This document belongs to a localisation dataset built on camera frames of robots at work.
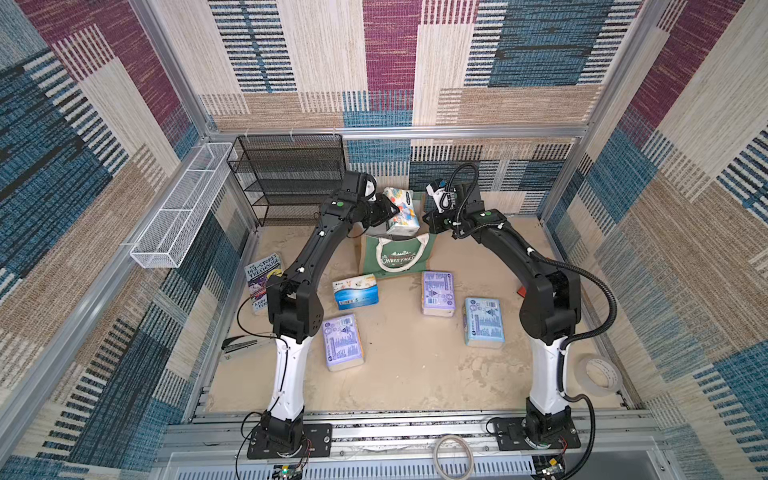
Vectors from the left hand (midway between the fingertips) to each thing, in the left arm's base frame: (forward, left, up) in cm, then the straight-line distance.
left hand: (399, 210), depth 90 cm
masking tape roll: (-40, -54, -25) cm, 72 cm away
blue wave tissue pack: (-18, +13, -17) cm, 28 cm away
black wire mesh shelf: (+23, +38, -5) cm, 45 cm away
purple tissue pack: (-32, +16, -19) cm, 41 cm away
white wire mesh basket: (-17, +55, +9) cm, 58 cm away
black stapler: (-31, +49, -22) cm, 63 cm away
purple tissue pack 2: (-19, -11, -19) cm, 29 cm away
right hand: (+1, -10, -5) cm, 11 cm away
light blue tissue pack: (-27, -23, -19) cm, 41 cm away
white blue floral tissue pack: (-3, -2, -1) cm, 4 cm away
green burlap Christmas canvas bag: (-8, +3, -12) cm, 15 cm away
